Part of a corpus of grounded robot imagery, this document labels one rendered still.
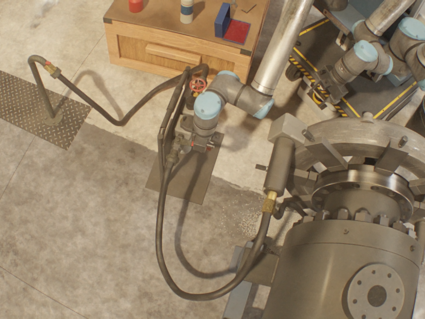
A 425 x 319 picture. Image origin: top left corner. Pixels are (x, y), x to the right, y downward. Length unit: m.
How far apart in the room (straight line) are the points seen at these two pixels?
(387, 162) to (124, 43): 1.59
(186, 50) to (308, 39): 0.70
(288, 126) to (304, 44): 1.01
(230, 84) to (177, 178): 0.82
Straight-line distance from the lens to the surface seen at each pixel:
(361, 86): 2.45
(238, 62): 2.28
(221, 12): 2.18
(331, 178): 1.64
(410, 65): 1.94
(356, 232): 1.43
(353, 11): 2.28
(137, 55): 2.54
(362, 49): 1.58
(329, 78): 1.70
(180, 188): 2.30
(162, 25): 2.27
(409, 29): 1.94
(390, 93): 2.52
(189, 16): 2.23
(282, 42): 1.55
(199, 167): 2.34
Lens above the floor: 2.14
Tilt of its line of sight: 64 degrees down
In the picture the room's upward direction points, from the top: 8 degrees clockwise
